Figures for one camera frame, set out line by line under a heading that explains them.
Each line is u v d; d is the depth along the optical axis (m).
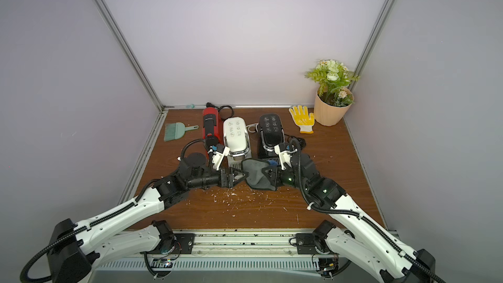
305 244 0.73
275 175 0.61
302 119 1.14
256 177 0.72
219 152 0.66
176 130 1.10
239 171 0.63
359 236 0.44
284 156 0.64
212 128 0.87
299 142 0.99
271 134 0.80
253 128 1.03
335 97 1.03
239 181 0.63
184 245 0.73
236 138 0.78
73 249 0.39
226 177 0.61
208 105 1.22
